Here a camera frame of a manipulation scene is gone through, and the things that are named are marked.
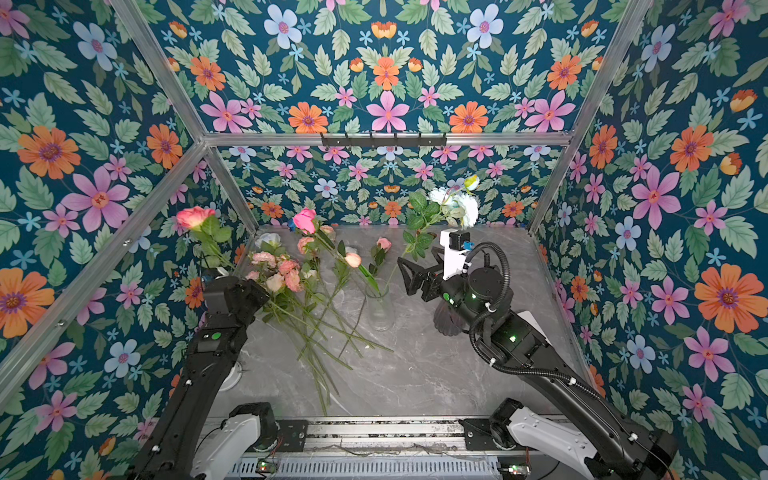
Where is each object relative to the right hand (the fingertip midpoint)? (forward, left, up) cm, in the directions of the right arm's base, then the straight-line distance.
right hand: (424, 247), depth 62 cm
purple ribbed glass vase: (+2, -8, -35) cm, 36 cm away
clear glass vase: (+3, +12, -31) cm, 33 cm away
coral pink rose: (+10, +56, -8) cm, 58 cm away
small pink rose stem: (+28, +16, -35) cm, 48 cm away
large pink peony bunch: (+15, +45, -32) cm, 57 cm away
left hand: (+3, +43, -18) cm, 46 cm away
